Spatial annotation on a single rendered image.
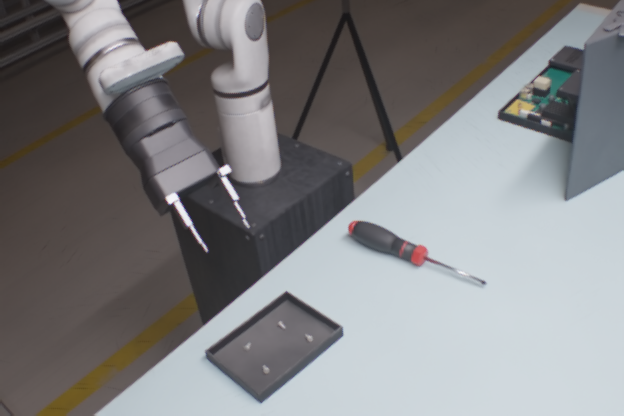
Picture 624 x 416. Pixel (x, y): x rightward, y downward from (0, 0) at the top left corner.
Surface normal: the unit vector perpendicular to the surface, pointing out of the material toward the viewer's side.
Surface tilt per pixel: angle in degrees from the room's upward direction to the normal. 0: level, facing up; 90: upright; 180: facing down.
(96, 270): 0
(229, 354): 0
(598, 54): 90
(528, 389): 0
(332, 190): 90
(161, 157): 42
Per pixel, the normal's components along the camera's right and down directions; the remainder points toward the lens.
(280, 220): 0.72, 0.33
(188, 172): 0.37, -0.31
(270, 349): -0.11, -0.82
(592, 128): 0.45, 0.47
